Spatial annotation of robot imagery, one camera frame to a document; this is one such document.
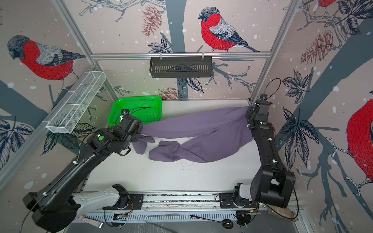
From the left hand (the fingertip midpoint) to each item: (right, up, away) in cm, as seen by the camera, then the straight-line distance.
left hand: (133, 127), depth 70 cm
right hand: (+68, +11, +12) cm, 70 cm away
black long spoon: (+46, -45, -3) cm, 64 cm away
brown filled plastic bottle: (+73, -40, -4) cm, 83 cm away
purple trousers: (+48, -6, +19) cm, 52 cm away
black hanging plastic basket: (+21, +42, +37) cm, 60 cm away
